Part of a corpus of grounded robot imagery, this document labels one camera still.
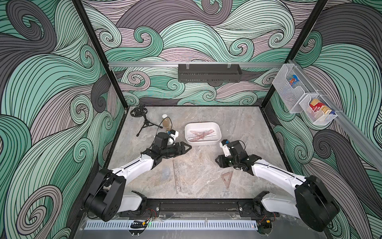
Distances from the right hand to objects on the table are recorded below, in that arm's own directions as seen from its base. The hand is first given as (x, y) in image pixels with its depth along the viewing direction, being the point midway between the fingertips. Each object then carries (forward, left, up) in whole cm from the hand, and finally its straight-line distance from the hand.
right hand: (220, 159), depth 87 cm
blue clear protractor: (-6, +32, -4) cm, 33 cm away
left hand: (+3, +19, +9) cm, 21 cm away
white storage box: (+25, +8, -1) cm, 27 cm away
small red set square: (-9, -3, -4) cm, 11 cm away
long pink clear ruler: (-4, +26, -4) cm, 26 cm away
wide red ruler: (+18, +11, -3) cm, 22 cm away
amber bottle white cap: (+30, +35, -1) cm, 46 cm away
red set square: (+22, +12, -4) cm, 25 cm away
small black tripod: (+21, +47, +20) cm, 56 cm away
